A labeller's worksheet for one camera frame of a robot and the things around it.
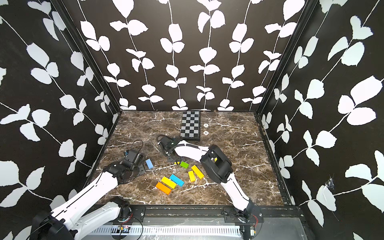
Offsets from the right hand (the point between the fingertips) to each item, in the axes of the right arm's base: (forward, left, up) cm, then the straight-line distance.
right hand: (173, 157), depth 94 cm
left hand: (-10, +15, +6) cm, 19 cm away
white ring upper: (+27, -22, 0) cm, 35 cm away
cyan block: (-14, -4, 0) cm, 15 cm away
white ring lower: (+20, -22, -1) cm, 30 cm away
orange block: (-19, +3, -1) cm, 19 cm away
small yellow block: (-12, -12, 0) cm, 17 cm away
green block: (-5, -8, +1) cm, 9 cm away
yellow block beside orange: (-16, +1, 0) cm, 16 cm away
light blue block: (-5, +14, +2) cm, 15 cm away
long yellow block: (-9, -15, -1) cm, 18 cm away
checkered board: (+24, -10, +2) cm, 26 cm away
